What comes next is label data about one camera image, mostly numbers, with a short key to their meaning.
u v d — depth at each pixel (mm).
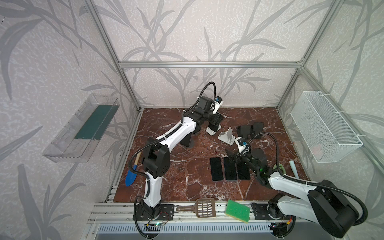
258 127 983
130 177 848
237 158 750
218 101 765
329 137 620
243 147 708
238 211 732
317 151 733
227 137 956
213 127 963
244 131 987
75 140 638
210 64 964
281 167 887
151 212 641
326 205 416
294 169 866
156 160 501
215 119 783
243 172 856
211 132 991
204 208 755
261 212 725
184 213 753
